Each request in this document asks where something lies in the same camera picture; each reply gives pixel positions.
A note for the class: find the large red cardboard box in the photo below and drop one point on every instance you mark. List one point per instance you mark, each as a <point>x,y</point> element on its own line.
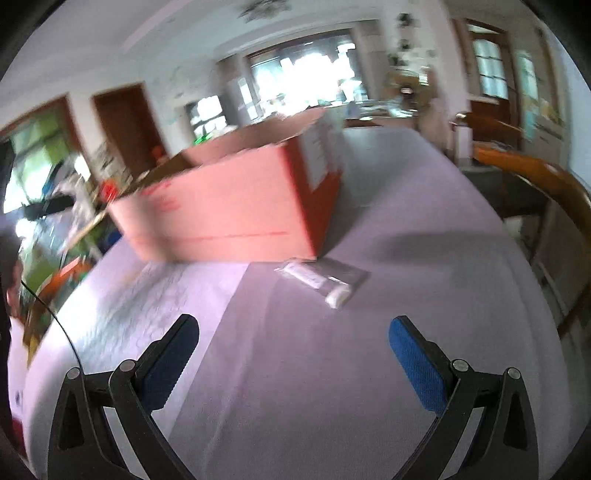
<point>260,193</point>

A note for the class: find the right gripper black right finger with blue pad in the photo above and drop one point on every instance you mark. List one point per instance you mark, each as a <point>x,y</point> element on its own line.
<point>504,444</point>

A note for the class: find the brown wooden door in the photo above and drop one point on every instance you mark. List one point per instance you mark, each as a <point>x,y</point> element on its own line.
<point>127,121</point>

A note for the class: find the wooden chair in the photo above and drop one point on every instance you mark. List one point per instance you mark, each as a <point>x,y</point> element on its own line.
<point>485,132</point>
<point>555,236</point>

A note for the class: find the wall television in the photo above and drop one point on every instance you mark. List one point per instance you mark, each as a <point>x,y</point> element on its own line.
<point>206,118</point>

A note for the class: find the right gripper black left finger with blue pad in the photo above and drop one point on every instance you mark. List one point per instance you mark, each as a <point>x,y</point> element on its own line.
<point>82,445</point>

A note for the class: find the clear plastic tube case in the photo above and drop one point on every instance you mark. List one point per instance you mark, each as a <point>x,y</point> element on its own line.
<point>335,281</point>

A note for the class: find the standing electric fan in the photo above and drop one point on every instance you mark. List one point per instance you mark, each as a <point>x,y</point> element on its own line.
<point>411,95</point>

